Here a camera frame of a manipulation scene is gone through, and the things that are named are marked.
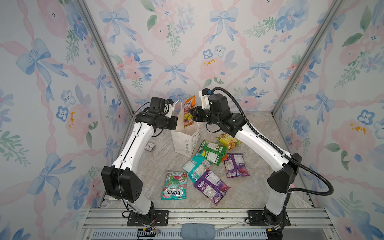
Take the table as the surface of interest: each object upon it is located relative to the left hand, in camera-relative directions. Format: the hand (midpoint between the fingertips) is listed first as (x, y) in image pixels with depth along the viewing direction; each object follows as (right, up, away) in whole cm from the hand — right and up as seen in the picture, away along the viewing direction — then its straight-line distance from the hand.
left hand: (176, 121), depth 80 cm
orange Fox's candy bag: (+6, +2, -7) cm, 10 cm away
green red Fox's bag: (-1, -36, +2) cm, 36 cm away
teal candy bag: (+11, -27, +8) cm, 30 cm away
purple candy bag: (+34, -26, +9) cm, 44 cm away
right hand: (+7, +6, -8) cm, 12 cm away
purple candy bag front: (+19, -36, +2) cm, 40 cm away
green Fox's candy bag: (+22, -19, +12) cm, 31 cm away
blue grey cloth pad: (+11, -51, -12) cm, 53 cm away
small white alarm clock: (-20, -16, +18) cm, 31 cm away
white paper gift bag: (+5, -10, -2) cm, 11 cm away
